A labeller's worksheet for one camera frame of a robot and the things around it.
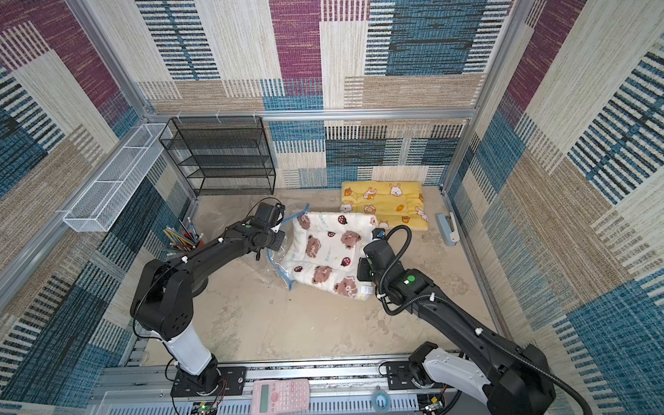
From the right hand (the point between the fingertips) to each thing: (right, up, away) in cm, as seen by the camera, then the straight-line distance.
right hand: (367, 264), depth 81 cm
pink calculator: (-25, -33, -11) cm, 43 cm away
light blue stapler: (+35, +10, +23) cm, 43 cm away
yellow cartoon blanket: (+15, +21, +32) cm, 41 cm away
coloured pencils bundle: (-62, +7, +11) cm, 63 cm away
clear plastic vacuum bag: (-30, +1, +8) cm, 31 cm away
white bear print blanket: (-14, +3, +8) cm, 16 cm away
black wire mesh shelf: (-57, +40, +28) cm, 75 cm away
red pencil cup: (-57, +5, +11) cm, 58 cm away
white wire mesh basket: (-74, +17, -10) cm, 76 cm away
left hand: (-32, +8, +13) cm, 35 cm away
